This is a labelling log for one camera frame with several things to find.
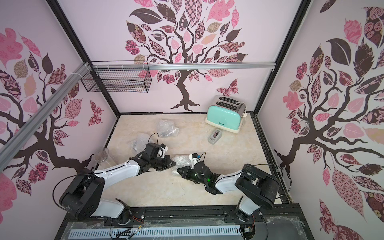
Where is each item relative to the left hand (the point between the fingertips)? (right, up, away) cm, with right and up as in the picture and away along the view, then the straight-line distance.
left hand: (176, 166), depth 85 cm
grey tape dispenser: (+25, +17, +17) cm, 35 cm away
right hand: (+1, 0, -6) cm, 6 cm away
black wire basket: (-53, +62, +36) cm, 89 cm away
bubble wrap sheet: (-9, +23, +15) cm, 29 cm away
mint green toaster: (+32, +32, +12) cm, 47 cm away
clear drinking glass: (-39, +7, -6) cm, 40 cm away
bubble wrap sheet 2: (-24, +13, +4) cm, 28 cm away
